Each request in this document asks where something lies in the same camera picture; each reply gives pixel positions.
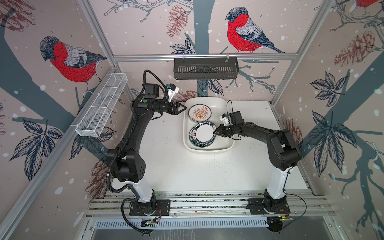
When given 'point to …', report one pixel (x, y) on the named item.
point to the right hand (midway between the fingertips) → (213, 133)
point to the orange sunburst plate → (200, 112)
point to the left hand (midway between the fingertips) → (181, 106)
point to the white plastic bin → (219, 106)
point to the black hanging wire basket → (202, 68)
